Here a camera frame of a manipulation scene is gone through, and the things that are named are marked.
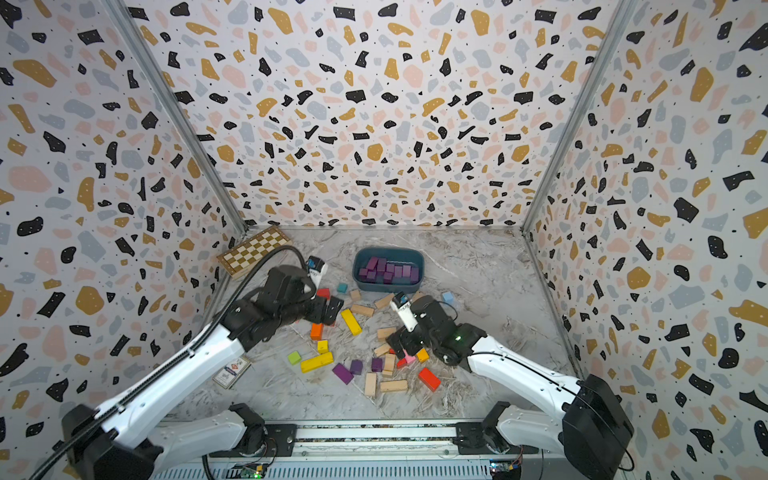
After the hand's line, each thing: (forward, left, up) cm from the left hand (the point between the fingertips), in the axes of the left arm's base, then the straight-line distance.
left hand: (331, 294), depth 77 cm
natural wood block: (-16, -15, -22) cm, 31 cm away
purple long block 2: (+25, -8, -18) cm, 32 cm away
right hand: (-5, -18, -9) cm, 21 cm away
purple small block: (+20, -14, -21) cm, 32 cm away
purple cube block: (+21, -11, -20) cm, 31 cm away
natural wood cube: (+12, -3, -20) cm, 24 cm away
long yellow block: (+3, -2, -21) cm, 21 cm away
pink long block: (-10, -20, -20) cm, 30 cm away
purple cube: (+20, -5, -19) cm, 28 cm away
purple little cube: (-11, -5, -21) cm, 24 cm away
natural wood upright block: (-16, -9, -20) cm, 28 cm away
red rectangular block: (-15, -26, -21) cm, 36 cm away
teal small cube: (+16, +2, -21) cm, 26 cm away
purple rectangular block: (+21, -23, -21) cm, 37 cm away
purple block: (-13, -1, -22) cm, 25 cm away
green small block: (-8, +14, -21) cm, 27 cm away
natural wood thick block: (0, -13, -22) cm, 26 cm away
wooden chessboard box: (+29, +39, -19) cm, 52 cm away
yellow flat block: (-10, +6, -21) cm, 24 cm away
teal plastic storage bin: (+23, -14, -20) cm, 33 cm away
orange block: (-1, +8, -21) cm, 22 cm away
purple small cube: (+24, -11, -19) cm, 33 cm away
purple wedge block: (+22, -17, -20) cm, 34 cm away
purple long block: (+22, -20, -20) cm, 36 cm away
